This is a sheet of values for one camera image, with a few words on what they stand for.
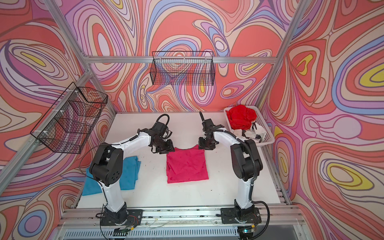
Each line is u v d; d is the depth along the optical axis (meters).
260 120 1.04
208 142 0.81
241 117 1.05
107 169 0.49
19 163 0.54
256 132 1.00
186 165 0.88
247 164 0.51
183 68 0.98
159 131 0.76
